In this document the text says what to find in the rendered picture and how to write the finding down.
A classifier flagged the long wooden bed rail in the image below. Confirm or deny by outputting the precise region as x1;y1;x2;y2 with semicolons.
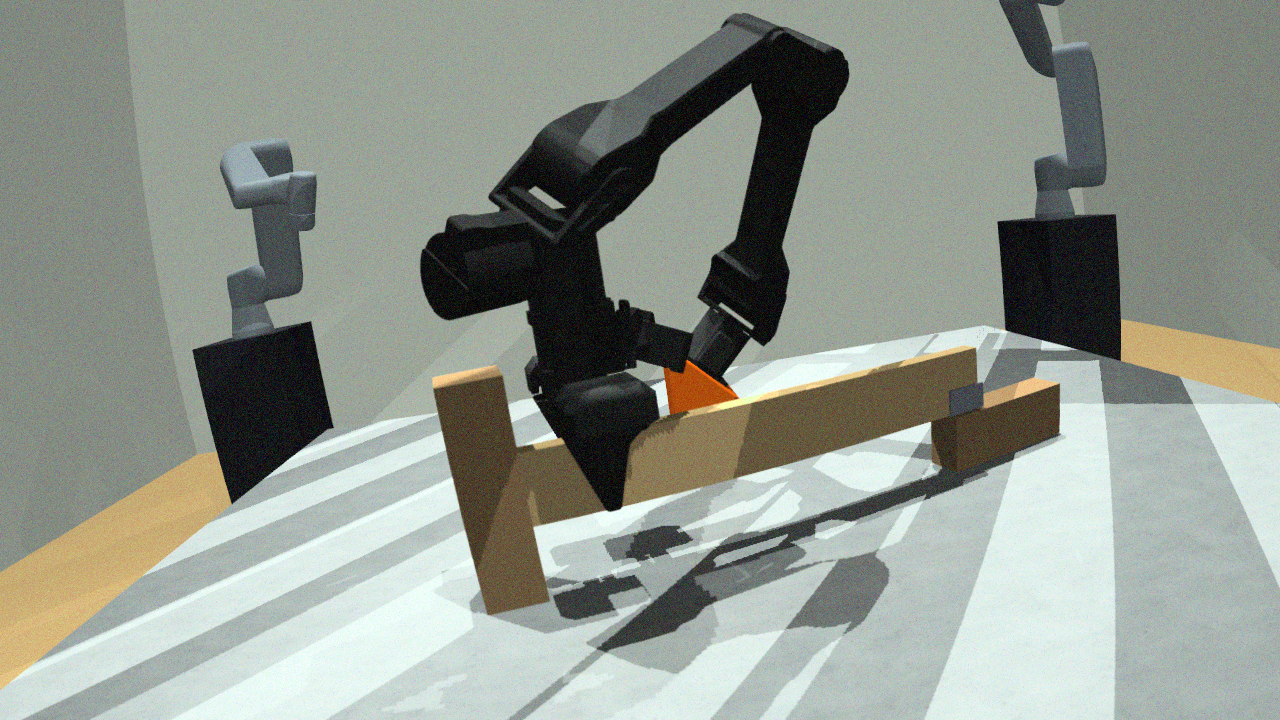
517;345;978;527

